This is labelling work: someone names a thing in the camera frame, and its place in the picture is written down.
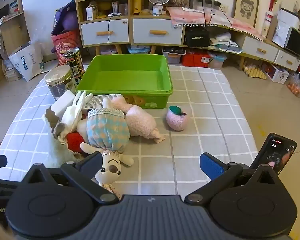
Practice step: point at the low wooden drawer cabinet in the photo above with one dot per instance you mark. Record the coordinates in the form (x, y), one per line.
(260, 47)

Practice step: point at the pink fringed cloth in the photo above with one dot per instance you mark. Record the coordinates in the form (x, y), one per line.
(190, 16)

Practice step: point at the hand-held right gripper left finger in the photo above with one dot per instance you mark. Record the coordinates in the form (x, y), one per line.
(90, 163)

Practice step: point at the red printed bag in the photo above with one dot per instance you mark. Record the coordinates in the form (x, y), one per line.
(65, 45)

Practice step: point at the pink knitted apple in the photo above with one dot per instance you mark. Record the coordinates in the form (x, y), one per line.
(177, 120)

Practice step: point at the small white carton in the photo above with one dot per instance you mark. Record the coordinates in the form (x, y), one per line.
(91, 11)

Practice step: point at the clear storage box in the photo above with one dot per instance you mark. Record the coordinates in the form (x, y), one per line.
(173, 55)

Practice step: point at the pink plush toy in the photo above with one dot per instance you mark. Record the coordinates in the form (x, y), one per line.
(140, 121)

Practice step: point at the black microwave oven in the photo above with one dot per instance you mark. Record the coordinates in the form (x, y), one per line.
(296, 41)

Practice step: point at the black handbag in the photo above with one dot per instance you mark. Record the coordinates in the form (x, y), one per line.
(197, 37)

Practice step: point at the red storage box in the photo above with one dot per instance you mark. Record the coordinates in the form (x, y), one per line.
(193, 60)

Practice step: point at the printed tin can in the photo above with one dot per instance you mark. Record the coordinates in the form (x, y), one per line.
(73, 62)

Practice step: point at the flat white device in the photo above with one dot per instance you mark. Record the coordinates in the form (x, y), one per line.
(114, 14)

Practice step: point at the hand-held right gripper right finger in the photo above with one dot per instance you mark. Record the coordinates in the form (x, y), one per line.
(211, 166)

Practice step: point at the folded white cloth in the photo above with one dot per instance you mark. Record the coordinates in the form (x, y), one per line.
(223, 42)

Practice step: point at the green plastic bin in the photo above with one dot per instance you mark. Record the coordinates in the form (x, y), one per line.
(126, 80)

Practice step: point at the wooden shelf cabinet with drawer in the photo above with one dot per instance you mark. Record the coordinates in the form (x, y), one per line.
(155, 33)
(103, 31)

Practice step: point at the white printed box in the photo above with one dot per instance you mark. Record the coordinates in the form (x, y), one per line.
(277, 73)

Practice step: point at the glass jar with metal lid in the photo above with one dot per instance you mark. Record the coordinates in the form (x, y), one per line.
(60, 82)

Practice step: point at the framed cartoon drawing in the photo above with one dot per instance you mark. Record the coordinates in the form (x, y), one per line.
(246, 7)

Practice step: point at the white paper sack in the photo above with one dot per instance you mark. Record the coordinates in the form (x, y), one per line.
(26, 61)

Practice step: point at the yellow bowl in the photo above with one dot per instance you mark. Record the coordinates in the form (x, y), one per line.
(104, 8)

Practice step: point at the wall power strip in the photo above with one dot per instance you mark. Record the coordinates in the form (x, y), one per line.
(208, 2)

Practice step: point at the grey-green towel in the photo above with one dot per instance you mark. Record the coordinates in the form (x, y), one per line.
(57, 152)

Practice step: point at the white sponge block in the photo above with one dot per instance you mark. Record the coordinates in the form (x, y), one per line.
(62, 103)

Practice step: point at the row of yellow toys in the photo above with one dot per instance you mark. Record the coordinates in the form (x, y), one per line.
(253, 71)

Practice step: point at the red and white santa plush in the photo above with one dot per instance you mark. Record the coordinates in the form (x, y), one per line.
(75, 142)

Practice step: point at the grey checked tablecloth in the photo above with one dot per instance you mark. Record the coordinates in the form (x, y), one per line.
(202, 120)

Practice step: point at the yellow bottle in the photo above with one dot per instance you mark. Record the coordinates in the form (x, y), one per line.
(137, 3)

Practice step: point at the purple plush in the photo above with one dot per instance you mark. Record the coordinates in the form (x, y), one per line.
(68, 20)

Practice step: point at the dog doll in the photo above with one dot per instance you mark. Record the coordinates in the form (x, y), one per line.
(107, 130)

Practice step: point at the white cloth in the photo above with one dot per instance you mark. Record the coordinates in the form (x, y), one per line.
(72, 115)
(223, 42)

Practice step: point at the white bottle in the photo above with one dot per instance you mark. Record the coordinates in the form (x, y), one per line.
(267, 25)

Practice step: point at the black smartphone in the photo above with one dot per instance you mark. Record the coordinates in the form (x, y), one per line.
(275, 152)

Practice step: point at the bag of oranges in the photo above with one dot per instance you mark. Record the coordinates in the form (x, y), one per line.
(296, 86)

